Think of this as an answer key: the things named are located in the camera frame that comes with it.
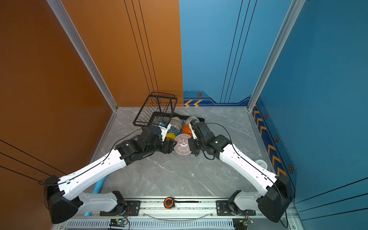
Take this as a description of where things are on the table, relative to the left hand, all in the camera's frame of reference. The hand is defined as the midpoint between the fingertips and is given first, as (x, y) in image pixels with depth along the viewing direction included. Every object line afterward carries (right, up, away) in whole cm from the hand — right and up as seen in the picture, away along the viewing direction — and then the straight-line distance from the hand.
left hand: (173, 138), depth 74 cm
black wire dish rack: (-13, +19, +29) cm, 37 cm away
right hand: (+9, -2, +3) cm, 10 cm away
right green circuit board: (+34, -42, -4) cm, 54 cm away
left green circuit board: (-27, -42, -3) cm, 50 cm away
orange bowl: (+7, +3, +24) cm, 25 cm away
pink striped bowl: (+5, -5, +3) cm, 7 cm away
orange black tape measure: (-2, -33, -2) cm, 33 cm away
